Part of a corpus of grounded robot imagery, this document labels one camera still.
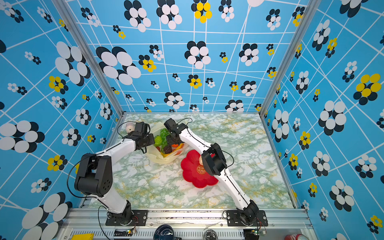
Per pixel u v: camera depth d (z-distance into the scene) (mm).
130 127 1014
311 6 681
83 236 681
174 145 959
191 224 723
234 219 722
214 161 627
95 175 467
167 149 937
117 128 1160
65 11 696
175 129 749
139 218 735
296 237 605
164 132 1016
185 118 1203
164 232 699
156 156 847
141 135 738
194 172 902
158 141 963
